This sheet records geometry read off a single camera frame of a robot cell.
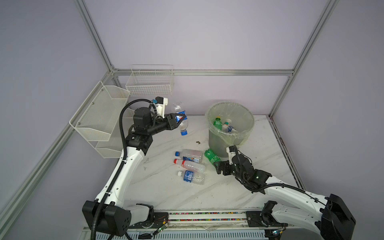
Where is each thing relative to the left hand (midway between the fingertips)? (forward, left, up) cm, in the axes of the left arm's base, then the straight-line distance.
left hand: (182, 118), depth 68 cm
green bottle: (+12, -20, -17) cm, 29 cm away
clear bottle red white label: (-8, -4, -33) cm, 34 cm away
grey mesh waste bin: (+3, -20, -29) cm, 35 cm away
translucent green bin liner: (+18, -29, -23) cm, 42 cm away
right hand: (-11, -18, -25) cm, 33 cm away
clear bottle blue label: (+11, -29, -21) cm, 37 cm away
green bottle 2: (-2, -16, -33) cm, 37 cm away
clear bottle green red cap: (+15, -26, -24) cm, 39 cm away
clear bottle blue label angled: (-15, -4, -32) cm, 36 cm away
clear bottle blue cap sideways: (0, -6, -36) cm, 36 cm away
